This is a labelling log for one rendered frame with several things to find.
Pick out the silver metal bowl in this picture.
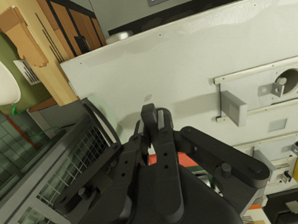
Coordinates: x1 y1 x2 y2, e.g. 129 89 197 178
105 30 134 46

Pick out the white box with orange stripe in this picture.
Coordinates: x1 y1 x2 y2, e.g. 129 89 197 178
241 203 268 224

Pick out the metal hasp bracket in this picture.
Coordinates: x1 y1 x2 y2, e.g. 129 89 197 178
278 169 293 184
257 81 286 99

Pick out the white helmet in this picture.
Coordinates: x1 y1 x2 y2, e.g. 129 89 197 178
0 60 22 105

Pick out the red pouch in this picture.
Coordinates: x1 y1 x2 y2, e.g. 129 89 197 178
148 152 199 167

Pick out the grey shutter rail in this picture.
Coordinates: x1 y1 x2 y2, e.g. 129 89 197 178
232 133 298 150
213 55 298 86
215 98 298 123

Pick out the black operator handle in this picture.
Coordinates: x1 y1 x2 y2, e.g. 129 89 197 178
262 188 298 224

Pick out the brown wooden shelf unit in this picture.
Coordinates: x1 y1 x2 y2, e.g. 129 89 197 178
37 0 107 58

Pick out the grey mesh cage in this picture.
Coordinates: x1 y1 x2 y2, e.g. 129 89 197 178
0 97 123 224

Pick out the green tray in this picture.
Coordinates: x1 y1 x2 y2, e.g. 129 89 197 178
186 165 216 189

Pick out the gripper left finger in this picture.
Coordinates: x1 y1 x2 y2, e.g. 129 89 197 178
54 103 159 216

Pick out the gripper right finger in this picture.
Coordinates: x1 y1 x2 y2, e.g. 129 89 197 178
151 108 271 217

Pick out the grey shutter with block grip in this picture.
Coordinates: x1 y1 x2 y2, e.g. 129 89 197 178
252 143 298 185
219 66 298 128

